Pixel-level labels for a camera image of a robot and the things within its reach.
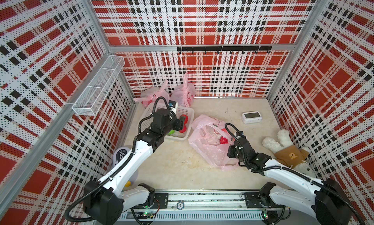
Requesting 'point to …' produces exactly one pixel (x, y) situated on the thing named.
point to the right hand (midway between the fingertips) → (231, 147)
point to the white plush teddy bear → (287, 154)
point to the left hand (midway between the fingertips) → (180, 116)
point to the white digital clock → (250, 117)
